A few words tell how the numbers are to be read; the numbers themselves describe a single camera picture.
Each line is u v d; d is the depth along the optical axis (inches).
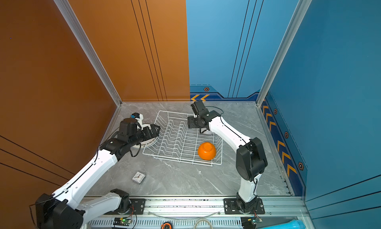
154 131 27.9
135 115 27.5
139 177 31.9
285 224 26.2
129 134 23.5
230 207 28.5
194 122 31.1
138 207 29.1
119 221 28.0
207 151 34.0
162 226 26.2
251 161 18.5
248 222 27.8
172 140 38.2
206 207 29.6
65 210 14.8
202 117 24.8
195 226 26.5
